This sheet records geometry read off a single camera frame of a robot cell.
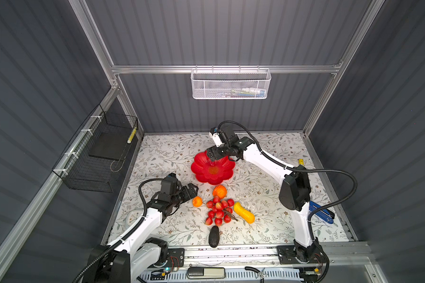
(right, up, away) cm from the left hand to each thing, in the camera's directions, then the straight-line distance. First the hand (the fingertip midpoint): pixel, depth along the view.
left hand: (191, 190), depth 86 cm
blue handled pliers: (+64, -11, -2) cm, 65 cm away
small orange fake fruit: (+3, -6, 0) cm, 6 cm away
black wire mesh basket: (-39, +16, -14) cm, 44 cm away
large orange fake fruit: (+14, 0, +1) cm, 14 cm away
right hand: (+11, +19, +4) cm, 23 cm away
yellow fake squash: (+25, -9, -3) cm, 27 cm away
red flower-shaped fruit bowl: (+10, +7, +14) cm, 19 cm away
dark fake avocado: (+11, -18, -11) cm, 23 cm away
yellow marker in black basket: (-28, +27, -4) cm, 39 cm away
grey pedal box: (+8, -27, -19) cm, 34 cm away
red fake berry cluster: (+15, -9, -5) cm, 18 cm away
